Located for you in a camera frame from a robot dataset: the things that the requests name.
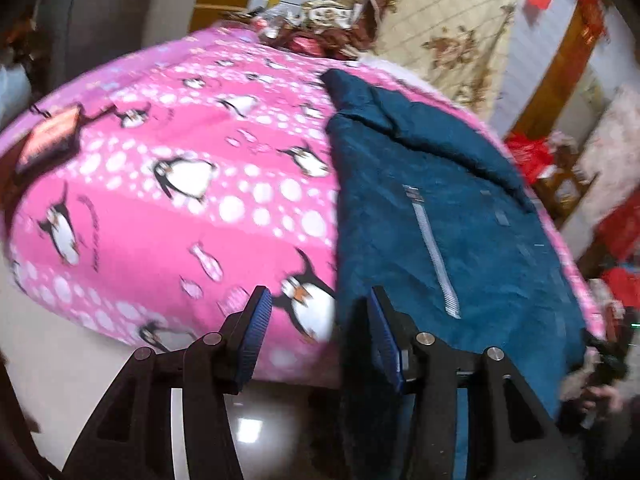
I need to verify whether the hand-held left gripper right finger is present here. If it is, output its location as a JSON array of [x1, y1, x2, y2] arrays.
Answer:
[[367, 285, 587, 480]]

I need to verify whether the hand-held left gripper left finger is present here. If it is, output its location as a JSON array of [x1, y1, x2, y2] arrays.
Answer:
[[62, 285, 274, 480]]

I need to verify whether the teal quilted down jacket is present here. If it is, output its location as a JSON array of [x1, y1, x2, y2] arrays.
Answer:
[[320, 67, 588, 480]]

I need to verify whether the person's right hand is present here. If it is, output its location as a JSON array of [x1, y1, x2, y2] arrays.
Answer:
[[564, 382, 632, 431]]

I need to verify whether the pink penguin print blanket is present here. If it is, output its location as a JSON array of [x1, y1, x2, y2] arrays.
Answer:
[[0, 27, 608, 388]]

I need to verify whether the wooden chair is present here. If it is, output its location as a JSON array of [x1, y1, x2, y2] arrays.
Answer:
[[537, 142, 601, 228]]

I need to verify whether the pink floral curtain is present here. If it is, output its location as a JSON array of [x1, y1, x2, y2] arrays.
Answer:
[[574, 84, 640, 263]]

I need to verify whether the red shopping bag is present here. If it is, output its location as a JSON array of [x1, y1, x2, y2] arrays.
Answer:
[[504, 129, 558, 183]]

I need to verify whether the red snack packet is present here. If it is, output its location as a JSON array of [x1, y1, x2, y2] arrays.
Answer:
[[294, 32, 327, 57]]

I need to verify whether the cream floral quilt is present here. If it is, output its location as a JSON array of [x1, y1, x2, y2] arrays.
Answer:
[[367, 0, 518, 121]]

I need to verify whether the pile of clutter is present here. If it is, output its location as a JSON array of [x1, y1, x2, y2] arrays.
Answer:
[[277, 0, 401, 63]]

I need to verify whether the red hanging decoration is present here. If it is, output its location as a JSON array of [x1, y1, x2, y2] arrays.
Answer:
[[575, 0, 607, 48]]

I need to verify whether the white plastic bag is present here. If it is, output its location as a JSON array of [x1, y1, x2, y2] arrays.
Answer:
[[0, 62, 32, 128]]

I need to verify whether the grey refrigerator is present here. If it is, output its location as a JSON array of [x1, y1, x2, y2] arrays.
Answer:
[[37, 0, 168, 63]]

